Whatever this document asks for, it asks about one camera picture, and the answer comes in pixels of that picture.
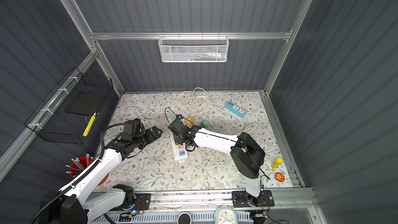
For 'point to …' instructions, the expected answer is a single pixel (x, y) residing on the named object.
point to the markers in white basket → (207, 56)
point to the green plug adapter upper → (205, 124)
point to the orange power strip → (189, 121)
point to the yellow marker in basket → (89, 124)
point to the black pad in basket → (84, 102)
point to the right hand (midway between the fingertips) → (180, 135)
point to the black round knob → (184, 218)
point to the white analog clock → (226, 215)
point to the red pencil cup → (80, 164)
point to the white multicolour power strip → (180, 152)
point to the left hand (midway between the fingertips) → (157, 135)
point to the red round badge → (279, 177)
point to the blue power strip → (235, 109)
